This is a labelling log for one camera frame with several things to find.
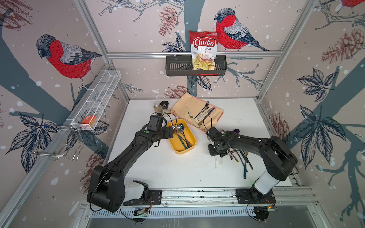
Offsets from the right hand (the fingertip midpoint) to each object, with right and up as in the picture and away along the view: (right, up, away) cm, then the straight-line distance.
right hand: (212, 151), depth 90 cm
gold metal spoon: (+12, -2, -3) cm, 12 cm away
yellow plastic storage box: (-23, +3, +2) cm, 23 cm away
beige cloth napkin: (-9, +26, +21) cm, 34 cm away
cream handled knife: (-11, +19, +16) cm, 28 cm away
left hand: (-27, +16, -5) cm, 31 cm away
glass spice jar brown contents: (-38, +29, +13) cm, 50 cm away
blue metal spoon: (-19, +15, +10) cm, 26 cm away
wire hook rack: (-76, +14, -14) cm, 79 cm away
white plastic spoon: (+5, -5, -4) cm, 8 cm away
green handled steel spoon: (-25, +14, +9) cm, 30 cm away
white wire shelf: (-68, +33, -11) cm, 77 cm away
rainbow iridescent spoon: (+20, -1, -2) cm, 20 cm away
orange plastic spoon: (+13, -2, -3) cm, 14 cm away
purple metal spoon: (+19, +12, +7) cm, 24 cm away
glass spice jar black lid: (-33, +31, +13) cm, 47 cm away
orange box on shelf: (-64, +22, -23) cm, 71 cm away
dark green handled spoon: (+18, -9, -8) cm, 22 cm away
